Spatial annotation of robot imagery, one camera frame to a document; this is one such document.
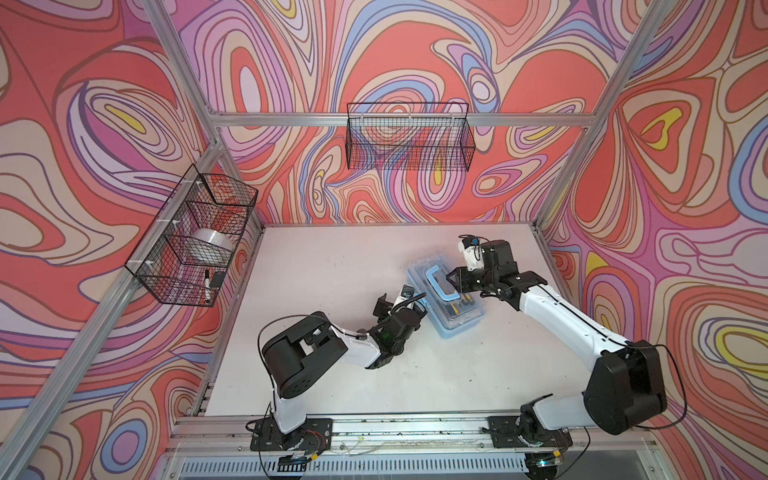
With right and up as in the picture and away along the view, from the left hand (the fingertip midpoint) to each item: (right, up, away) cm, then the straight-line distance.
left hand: (406, 299), depth 91 cm
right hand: (+13, +6, -6) cm, 16 cm away
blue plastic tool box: (+12, -2, -5) cm, 13 cm away
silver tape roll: (-48, +17, -21) cm, 55 cm away
